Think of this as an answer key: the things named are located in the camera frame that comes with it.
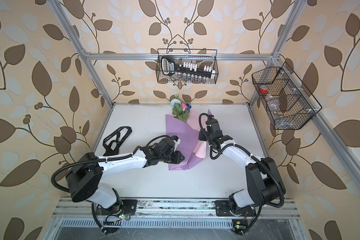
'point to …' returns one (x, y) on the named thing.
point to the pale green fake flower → (176, 102)
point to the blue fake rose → (188, 107)
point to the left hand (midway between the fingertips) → (186, 157)
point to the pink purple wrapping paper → (194, 149)
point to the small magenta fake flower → (184, 106)
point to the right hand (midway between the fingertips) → (202, 133)
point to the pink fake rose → (181, 112)
